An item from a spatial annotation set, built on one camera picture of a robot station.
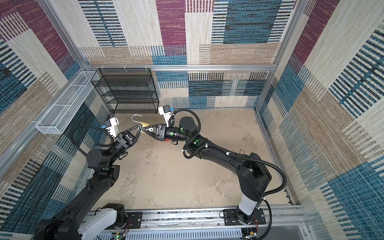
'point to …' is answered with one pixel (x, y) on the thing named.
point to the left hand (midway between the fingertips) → (142, 126)
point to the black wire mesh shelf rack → (127, 90)
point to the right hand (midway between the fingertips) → (143, 133)
